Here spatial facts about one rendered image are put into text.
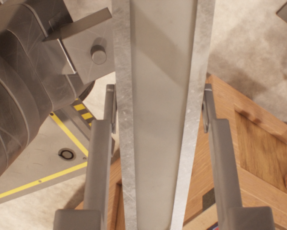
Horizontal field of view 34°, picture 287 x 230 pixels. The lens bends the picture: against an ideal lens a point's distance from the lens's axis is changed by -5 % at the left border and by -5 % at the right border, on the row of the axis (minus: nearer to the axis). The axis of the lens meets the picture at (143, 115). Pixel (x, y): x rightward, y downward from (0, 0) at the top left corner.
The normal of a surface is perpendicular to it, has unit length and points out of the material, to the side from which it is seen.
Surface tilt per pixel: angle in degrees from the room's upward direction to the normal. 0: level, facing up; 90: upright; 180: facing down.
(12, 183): 0
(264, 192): 90
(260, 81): 0
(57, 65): 25
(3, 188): 0
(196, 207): 90
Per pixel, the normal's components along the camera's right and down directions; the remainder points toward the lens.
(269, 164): 0.57, -0.59
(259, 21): -0.07, 0.65
